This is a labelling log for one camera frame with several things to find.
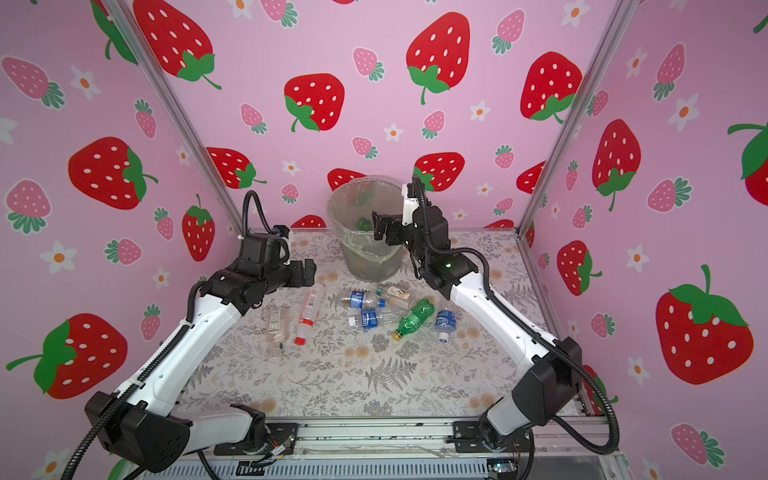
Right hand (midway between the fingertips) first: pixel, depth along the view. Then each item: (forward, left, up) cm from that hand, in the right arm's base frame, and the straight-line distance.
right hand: (387, 210), depth 72 cm
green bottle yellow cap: (+22, +13, -26) cm, 37 cm away
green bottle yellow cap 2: (-9, -9, -33) cm, 36 cm away
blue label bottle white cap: (-10, -18, -35) cm, 40 cm away
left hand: (-9, +23, -13) cm, 28 cm away
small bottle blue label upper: (-5, +10, -34) cm, 36 cm away
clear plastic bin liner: (+22, +17, -18) cm, 33 cm away
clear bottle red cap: (-12, +25, -34) cm, 44 cm away
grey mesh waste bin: (+10, +14, -36) cm, 40 cm away
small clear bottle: (-19, +32, -33) cm, 50 cm away
